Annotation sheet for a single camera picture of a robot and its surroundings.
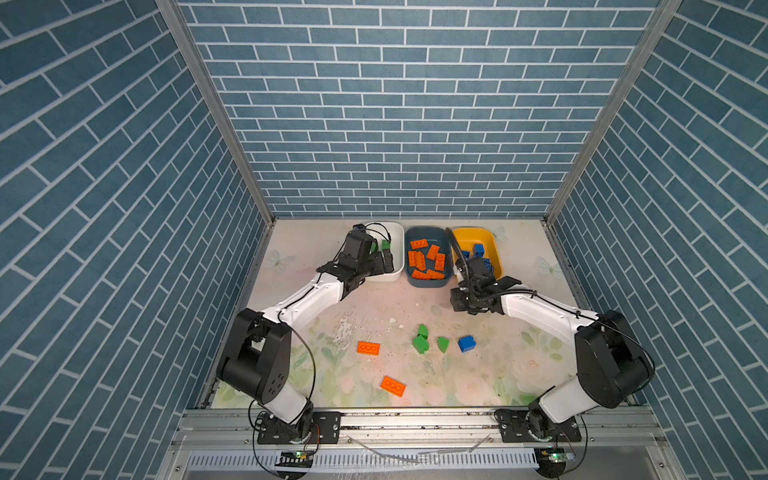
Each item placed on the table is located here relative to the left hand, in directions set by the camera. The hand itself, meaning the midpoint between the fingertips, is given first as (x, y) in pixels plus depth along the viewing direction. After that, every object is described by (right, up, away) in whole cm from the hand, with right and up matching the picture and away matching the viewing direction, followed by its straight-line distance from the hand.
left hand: (381, 257), depth 90 cm
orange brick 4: (+18, +1, +19) cm, 26 cm away
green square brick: (+1, +4, +18) cm, 19 cm away
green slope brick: (+12, -25, -1) cm, 28 cm away
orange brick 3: (+13, -2, +15) cm, 19 cm away
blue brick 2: (+25, -25, -3) cm, 36 cm away
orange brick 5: (+20, -2, +16) cm, 26 cm away
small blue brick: (+29, +1, +16) cm, 34 cm away
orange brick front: (+4, -35, -9) cm, 36 cm away
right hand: (+22, -12, +1) cm, 25 cm away
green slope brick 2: (+19, -26, 0) cm, 32 cm away
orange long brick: (-4, -27, -3) cm, 27 cm away
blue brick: (+35, +2, +19) cm, 40 cm away
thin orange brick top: (+12, -7, +12) cm, 19 cm away
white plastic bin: (+4, +8, +23) cm, 25 cm away
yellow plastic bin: (+31, +7, +23) cm, 40 cm away
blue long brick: (+37, -3, +14) cm, 40 cm away
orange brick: (+14, +4, +22) cm, 26 cm away
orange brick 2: (+10, -1, +18) cm, 21 cm away
